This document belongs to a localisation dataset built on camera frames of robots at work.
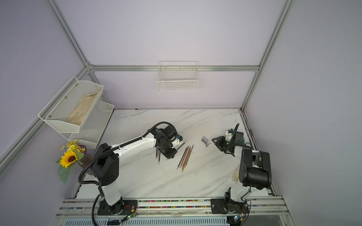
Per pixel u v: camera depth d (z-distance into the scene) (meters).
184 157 0.93
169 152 0.76
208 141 1.01
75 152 0.67
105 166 0.47
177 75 0.96
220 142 0.84
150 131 0.62
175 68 0.93
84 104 0.82
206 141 1.01
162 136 0.64
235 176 0.84
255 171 0.47
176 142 0.80
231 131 0.90
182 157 0.93
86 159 0.75
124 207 0.73
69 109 0.78
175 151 0.76
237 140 0.76
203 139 1.01
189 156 0.93
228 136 0.89
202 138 1.01
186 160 0.91
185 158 0.92
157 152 0.95
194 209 0.74
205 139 1.01
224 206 0.73
